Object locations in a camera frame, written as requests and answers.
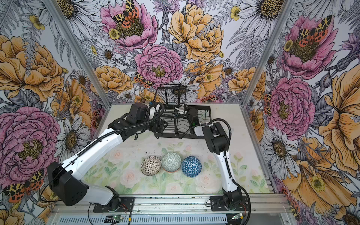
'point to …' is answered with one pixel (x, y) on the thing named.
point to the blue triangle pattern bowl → (191, 166)
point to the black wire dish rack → (185, 121)
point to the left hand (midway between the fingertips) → (159, 126)
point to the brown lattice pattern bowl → (151, 165)
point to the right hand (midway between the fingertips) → (187, 105)
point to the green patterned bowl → (171, 161)
